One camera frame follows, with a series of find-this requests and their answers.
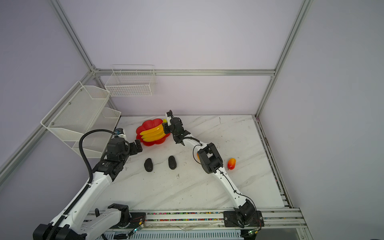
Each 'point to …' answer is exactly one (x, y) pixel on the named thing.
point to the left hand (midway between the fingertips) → (130, 143)
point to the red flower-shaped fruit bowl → (148, 125)
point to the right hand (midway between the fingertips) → (162, 122)
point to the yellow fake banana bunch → (154, 133)
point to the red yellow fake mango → (231, 163)
